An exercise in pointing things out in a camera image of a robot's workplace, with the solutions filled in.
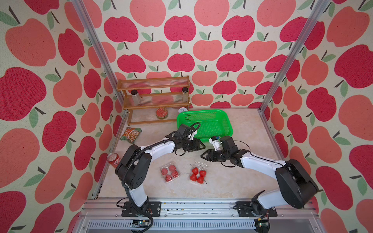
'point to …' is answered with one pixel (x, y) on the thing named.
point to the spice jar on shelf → (185, 94)
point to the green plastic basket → (213, 123)
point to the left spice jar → (135, 97)
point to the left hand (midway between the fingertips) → (203, 151)
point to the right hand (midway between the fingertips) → (204, 158)
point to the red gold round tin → (161, 112)
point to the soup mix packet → (131, 134)
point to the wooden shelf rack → (154, 100)
